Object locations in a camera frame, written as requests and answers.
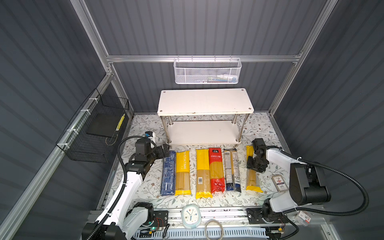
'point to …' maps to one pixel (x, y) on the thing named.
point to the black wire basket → (90, 136)
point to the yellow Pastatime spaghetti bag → (183, 173)
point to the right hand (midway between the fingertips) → (252, 168)
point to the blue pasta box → (168, 184)
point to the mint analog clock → (191, 216)
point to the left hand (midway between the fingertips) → (161, 146)
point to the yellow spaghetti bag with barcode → (203, 184)
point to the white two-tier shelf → (199, 116)
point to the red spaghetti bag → (217, 177)
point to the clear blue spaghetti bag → (231, 169)
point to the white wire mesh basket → (207, 71)
